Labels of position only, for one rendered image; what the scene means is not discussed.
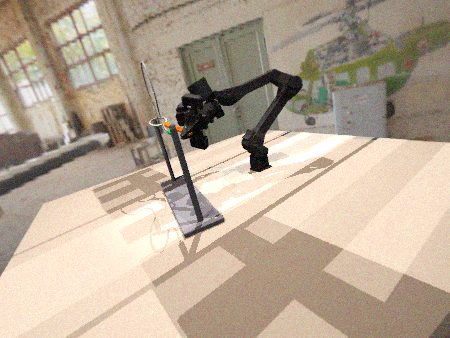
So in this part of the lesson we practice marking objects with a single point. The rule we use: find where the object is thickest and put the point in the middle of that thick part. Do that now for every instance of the orange handle with grey tip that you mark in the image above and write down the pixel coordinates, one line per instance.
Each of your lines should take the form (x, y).
(179, 129)

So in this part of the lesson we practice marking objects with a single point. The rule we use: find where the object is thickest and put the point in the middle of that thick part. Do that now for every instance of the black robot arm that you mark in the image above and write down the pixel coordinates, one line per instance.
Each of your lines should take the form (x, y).
(288, 86)

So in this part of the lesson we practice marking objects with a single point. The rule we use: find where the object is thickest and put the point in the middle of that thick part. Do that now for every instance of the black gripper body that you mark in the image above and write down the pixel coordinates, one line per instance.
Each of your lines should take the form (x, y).
(206, 114)

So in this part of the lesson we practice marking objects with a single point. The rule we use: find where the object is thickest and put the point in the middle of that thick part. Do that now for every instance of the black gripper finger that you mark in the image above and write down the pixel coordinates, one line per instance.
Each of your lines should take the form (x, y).
(191, 123)
(196, 133)

